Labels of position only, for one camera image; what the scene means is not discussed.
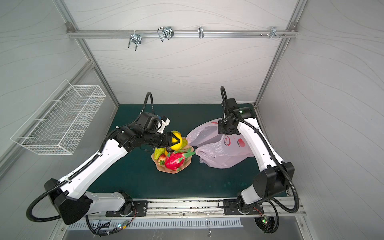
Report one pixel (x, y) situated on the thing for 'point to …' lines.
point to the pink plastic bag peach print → (217, 150)
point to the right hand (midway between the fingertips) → (224, 129)
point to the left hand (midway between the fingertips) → (174, 143)
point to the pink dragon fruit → (176, 160)
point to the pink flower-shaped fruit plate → (164, 169)
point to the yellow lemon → (177, 146)
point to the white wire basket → (53, 126)
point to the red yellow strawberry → (161, 159)
